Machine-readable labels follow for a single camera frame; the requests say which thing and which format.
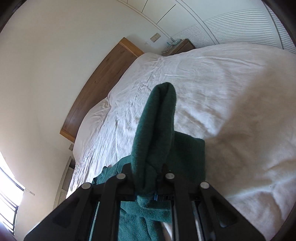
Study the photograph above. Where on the dark framed window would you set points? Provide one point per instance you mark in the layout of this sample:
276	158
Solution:
11	197

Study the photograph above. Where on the white louvered wardrobe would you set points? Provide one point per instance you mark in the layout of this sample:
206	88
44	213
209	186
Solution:
207	23

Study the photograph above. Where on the wooden nightstand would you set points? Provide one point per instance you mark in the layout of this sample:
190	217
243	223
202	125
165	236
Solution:
183	46

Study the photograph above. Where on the wooden headboard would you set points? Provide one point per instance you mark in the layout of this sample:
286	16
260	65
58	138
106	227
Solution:
100	83

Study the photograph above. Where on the white bed sheet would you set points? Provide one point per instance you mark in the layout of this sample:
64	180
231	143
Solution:
239	98

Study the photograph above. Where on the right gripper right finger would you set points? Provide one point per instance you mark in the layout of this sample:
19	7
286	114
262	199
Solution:
199	212

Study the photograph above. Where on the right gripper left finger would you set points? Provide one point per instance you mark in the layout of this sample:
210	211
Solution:
90	213

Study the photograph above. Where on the low louvered radiator cabinet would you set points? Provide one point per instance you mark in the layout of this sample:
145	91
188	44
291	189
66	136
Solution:
65	182

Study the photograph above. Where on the dark green knit sweater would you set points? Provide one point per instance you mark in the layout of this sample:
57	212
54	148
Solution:
156	146

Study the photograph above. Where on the beige wall switch plate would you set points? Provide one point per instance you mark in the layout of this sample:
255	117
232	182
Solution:
155	37

